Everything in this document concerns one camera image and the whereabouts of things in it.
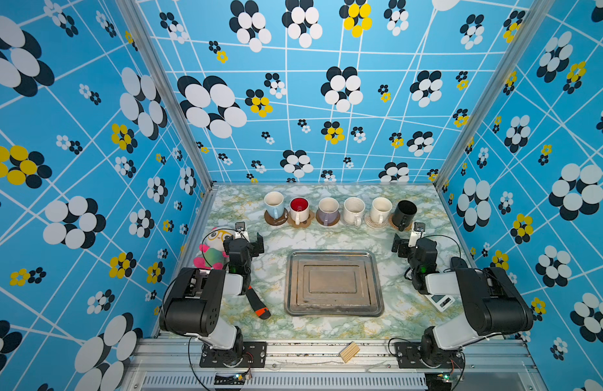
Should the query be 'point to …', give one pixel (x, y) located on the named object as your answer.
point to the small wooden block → (349, 352)
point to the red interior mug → (299, 209)
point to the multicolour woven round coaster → (373, 225)
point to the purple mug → (327, 210)
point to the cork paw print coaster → (301, 224)
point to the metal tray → (333, 283)
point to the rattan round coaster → (390, 221)
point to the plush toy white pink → (211, 254)
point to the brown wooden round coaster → (319, 221)
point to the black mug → (403, 214)
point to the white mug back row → (380, 209)
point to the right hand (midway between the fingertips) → (413, 235)
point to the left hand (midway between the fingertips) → (248, 233)
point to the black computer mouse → (457, 262)
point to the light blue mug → (275, 204)
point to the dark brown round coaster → (278, 221)
